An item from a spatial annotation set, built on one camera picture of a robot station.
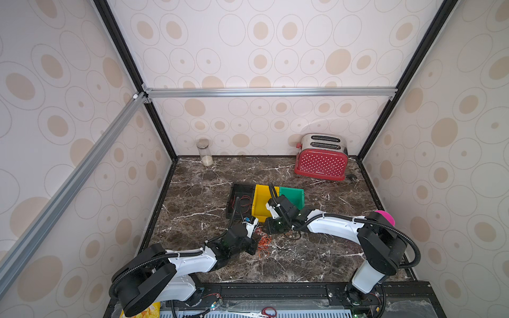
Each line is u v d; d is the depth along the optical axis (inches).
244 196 39.0
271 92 37.6
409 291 30.1
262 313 27.6
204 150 42.1
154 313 27.0
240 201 40.3
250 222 29.4
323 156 38.5
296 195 38.3
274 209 28.3
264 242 33.4
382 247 17.9
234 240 25.8
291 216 26.6
